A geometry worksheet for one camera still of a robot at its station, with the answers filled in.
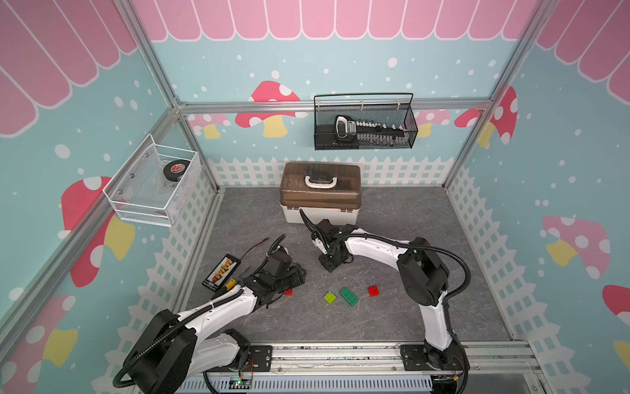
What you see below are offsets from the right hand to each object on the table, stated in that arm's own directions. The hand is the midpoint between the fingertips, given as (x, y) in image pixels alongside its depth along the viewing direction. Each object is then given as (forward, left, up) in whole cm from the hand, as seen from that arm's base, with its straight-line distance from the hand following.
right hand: (329, 263), depth 93 cm
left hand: (-7, +10, +3) cm, 13 cm away
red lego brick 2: (-11, +15, -1) cm, 18 cm away
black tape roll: (+18, +50, +33) cm, 62 cm away
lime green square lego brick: (-13, 0, -1) cm, 13 cm away
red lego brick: (-11, -16, -1) cm, 19 cm away
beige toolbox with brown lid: (+20, 0, +19) cm, 27 cm away
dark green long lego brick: (-13, -7, 0) cm, 14 cm away
